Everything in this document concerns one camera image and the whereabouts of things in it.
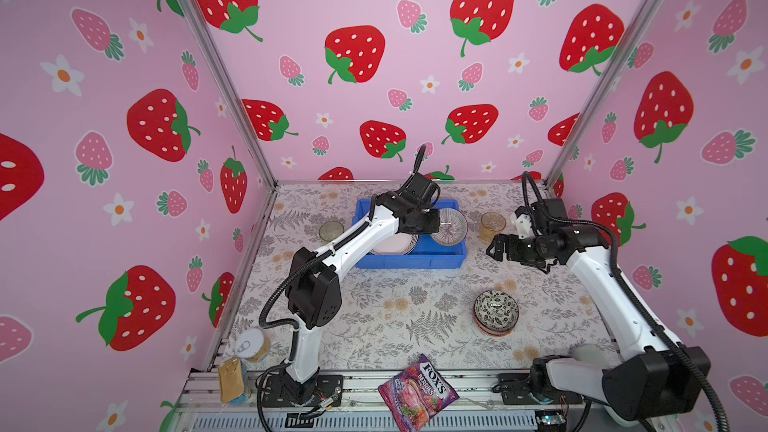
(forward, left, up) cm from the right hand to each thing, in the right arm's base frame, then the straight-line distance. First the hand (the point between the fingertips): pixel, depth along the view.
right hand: (502, 251), depth 79 cm
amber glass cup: (+23, -3, -17) cm, 29 cm away
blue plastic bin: (+8, +19, -17) cm, 27 cm away
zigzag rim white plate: (+9, +29, -14) cm, 34 cm away
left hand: (+7, +18, 0) cm, 19 cm away
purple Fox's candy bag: (-33, +20, -16) cm, 42 cm away
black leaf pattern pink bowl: (-11, -1, -15) cm, 19 cm away
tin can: (-28, +64, -12) cm, 71 cm away
